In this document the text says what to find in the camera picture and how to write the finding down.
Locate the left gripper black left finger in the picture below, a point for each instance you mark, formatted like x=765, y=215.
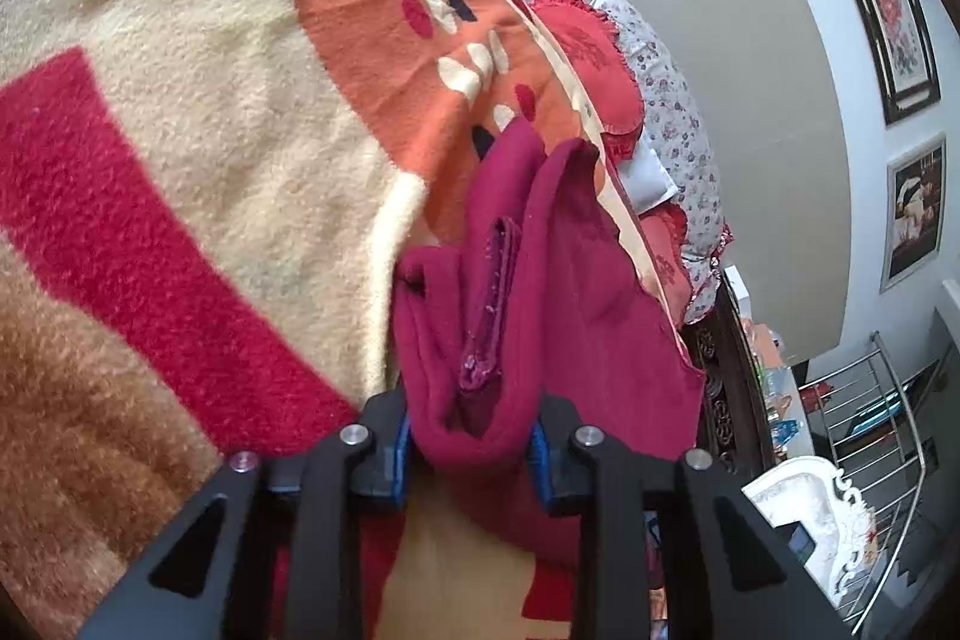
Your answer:
x=268, y=545

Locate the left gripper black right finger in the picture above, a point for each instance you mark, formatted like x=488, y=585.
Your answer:
x=727, y=572

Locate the maroon small garment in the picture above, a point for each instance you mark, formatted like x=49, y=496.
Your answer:
x=539, y=298

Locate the white plastic chair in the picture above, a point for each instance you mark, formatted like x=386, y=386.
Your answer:
x=839, y=527

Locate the dark wooden headboard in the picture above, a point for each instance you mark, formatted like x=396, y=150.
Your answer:
x=733, y=425

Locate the metal drying rack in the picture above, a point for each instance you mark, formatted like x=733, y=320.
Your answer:
x=862, y=418

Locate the white small pillow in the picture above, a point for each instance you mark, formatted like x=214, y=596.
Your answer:
x=646, y=182

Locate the framed photo picture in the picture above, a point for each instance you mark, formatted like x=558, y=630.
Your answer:
x=917, y=184

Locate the red orange cream blanket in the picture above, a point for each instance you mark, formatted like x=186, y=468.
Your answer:
x=203, y=206

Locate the red round pillow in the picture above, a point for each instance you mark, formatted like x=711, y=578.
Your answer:
x=590, y=41

